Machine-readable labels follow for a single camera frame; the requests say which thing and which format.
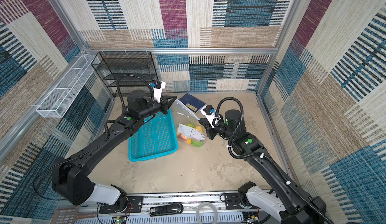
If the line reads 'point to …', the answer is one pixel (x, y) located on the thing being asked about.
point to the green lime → (196, 143)
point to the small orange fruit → (189, 141)
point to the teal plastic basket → (157, 135)
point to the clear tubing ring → (203, 204)
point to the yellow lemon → (199, 128)
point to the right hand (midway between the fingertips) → (202, 122)
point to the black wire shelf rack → (118, 70)
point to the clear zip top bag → (190, 130)
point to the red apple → (184, 137)
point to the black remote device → (171, 209)
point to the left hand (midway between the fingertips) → (175, 94)
